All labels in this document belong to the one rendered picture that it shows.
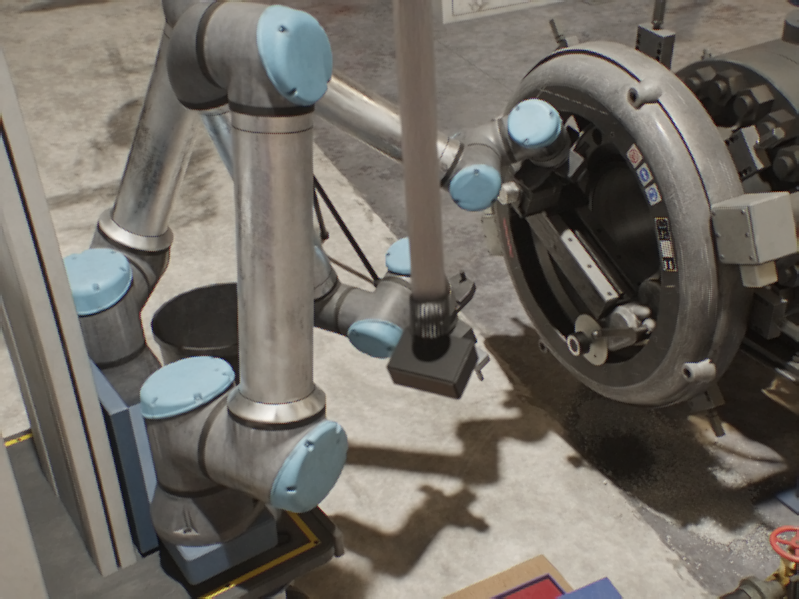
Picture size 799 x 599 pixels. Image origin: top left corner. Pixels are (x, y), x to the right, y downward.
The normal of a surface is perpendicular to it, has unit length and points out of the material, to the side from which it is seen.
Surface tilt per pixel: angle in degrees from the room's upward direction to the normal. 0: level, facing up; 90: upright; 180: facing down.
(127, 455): 90
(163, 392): 5
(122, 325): 90
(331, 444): 95
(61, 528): 0
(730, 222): 90
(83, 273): 5
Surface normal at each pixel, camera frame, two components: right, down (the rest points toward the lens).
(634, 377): -0.89, 0.28
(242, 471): -0.55, 0.29
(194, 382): -0.14, -0.88
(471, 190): 0.00, 0.54
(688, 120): 0.21, -0.43
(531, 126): -0.23, -0.16
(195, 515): -0.05, 0.18
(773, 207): 0.39, 0.06
